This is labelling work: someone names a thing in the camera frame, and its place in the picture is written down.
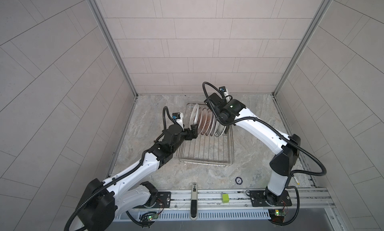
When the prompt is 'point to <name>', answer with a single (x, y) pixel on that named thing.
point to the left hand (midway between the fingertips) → (194, 124)
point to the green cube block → (225, 198)
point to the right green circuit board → (277, 216)
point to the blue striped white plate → (219, 129)
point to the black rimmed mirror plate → (226, 129)
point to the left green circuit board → (153, 217)
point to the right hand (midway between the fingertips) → (228, 106)
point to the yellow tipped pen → (298, 183)
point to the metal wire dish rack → (207, 150)
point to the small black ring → (238, 180)
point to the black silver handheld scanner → (194, 212)
